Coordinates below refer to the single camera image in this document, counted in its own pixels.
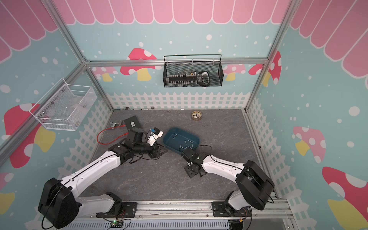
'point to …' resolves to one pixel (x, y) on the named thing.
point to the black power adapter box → (132, 122)
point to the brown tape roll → (196, 115)
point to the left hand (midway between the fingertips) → (164, 150)
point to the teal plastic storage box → (177, 140)
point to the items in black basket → (201, 78)
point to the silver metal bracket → (114, 124)
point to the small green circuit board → (116, 224)
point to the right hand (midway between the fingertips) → (192, 169)
